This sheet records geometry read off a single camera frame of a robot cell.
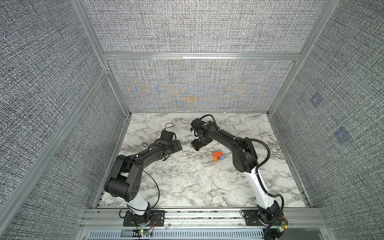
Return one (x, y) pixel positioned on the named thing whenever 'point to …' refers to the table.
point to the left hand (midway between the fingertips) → (175, 147)
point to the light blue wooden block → (222, 157)
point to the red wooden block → (217, 154)
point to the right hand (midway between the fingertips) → (200, 144)
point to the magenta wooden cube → (219, 158)
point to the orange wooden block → (215, 159)
